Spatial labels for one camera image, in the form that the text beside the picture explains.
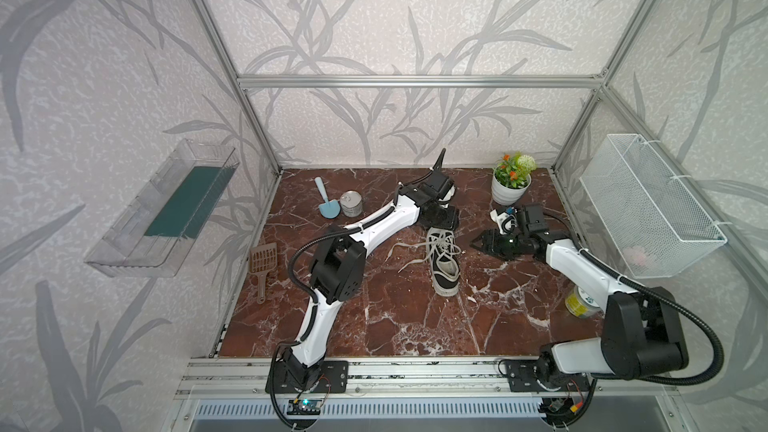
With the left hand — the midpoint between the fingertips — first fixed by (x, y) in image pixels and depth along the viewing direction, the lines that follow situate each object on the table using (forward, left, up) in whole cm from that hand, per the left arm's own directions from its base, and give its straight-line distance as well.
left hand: (456, 214), depth 90 cm
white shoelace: (-5, +4, -9) cm, 11 cm away
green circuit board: (-47, +40, -14) cm, 63 cm away
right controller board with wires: (-47, -24, -15) cm, 55 cm away
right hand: (-6, -6, -2) cm, 9 cm away
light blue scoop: (+11, +43, -14) cm, 47 cm away
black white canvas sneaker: (-11, +4, -8) cm, 14 cm away
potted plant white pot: (+13, -20, -8) cm, 25 cm away
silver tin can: (+11, +35, -10) cm, 38 cm away
